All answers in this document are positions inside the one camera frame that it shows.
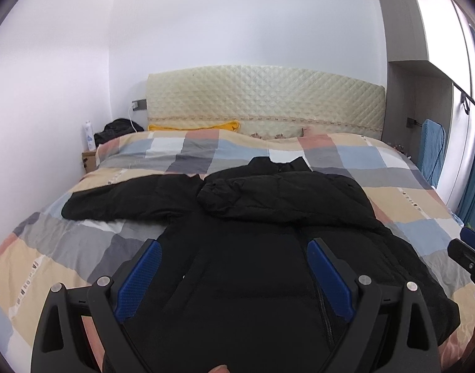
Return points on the white spray bottle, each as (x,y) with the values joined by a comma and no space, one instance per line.
(88,129)

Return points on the black cabinet door handle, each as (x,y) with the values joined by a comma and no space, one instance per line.
(464,103)

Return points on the yellow cloth at headboard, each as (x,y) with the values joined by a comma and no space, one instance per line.
(232,125)

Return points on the wooden nightstand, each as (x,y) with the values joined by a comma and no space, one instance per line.
(89,161)

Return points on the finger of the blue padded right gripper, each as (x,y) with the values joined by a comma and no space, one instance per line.
(335,279)

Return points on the black clothes on nightstand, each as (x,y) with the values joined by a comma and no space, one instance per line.
(115,129)

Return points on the plaid patchwork duvet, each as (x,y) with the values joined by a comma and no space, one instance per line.
(45,248)

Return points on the grey wall socket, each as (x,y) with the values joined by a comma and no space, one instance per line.
(140,104)

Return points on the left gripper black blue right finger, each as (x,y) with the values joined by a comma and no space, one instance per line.
(462,251)

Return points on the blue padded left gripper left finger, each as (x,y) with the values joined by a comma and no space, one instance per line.
(132,279)

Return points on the black puffer jacket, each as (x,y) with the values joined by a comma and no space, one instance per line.
(234,287)

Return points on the floral pillow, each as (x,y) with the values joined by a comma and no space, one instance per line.
(270,130)

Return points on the blue towel on shelf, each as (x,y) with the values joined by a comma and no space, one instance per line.
(433,141)

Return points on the grey wardrobe cabinet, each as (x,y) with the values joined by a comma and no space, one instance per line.
(431,61)

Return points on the cream quilted headboard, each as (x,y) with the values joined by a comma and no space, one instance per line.
(216,94)

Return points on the person's left hand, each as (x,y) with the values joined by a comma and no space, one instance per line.
(220,369)

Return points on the black charger on shelf wall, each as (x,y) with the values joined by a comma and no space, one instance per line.
(411,123)

